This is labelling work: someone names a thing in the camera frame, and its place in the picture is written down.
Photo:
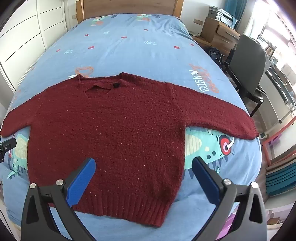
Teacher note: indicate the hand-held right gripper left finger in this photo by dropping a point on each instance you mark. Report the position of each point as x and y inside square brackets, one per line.
[81, 183]

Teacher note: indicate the wooden drawer cabinet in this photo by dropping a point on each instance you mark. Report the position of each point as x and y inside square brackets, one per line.
[224, 34]

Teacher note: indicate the pink frame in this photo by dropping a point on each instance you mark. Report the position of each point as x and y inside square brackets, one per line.
[271, 143]

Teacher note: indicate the wooden headboard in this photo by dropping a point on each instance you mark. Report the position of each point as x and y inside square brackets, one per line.
[129, 7]

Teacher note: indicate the white metal frame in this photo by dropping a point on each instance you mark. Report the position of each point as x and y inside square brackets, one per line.
[281, 95]

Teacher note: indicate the blue cartoon printed bed sheet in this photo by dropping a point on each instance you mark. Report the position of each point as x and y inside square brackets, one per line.
[129, 53]

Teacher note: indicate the white wardrobe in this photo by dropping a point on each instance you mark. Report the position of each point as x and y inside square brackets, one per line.
[23, 34]

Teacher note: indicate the purple box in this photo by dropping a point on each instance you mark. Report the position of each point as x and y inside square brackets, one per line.
[231, 223]

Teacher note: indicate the black bag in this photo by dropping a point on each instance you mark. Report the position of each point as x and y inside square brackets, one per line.
[216, 56]

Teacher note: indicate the grey printer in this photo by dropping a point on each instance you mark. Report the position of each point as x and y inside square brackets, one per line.
[225, 16]

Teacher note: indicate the teal curtain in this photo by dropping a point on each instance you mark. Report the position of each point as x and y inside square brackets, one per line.
[235, 11]

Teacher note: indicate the dark grey chair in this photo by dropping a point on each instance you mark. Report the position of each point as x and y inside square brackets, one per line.
[249, 60]

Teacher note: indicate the wall socket plate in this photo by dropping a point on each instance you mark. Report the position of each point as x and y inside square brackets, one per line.
[198, 22]

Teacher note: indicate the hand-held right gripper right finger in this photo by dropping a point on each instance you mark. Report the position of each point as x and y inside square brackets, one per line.
[205, 180]

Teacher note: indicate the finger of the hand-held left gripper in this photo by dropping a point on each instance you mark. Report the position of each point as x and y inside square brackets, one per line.
[8, 144]

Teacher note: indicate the dark red knitted sweater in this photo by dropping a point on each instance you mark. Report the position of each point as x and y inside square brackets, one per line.
[115, 127]

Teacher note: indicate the stack of teal boards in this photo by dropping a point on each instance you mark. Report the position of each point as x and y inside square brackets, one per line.
[281, 178]

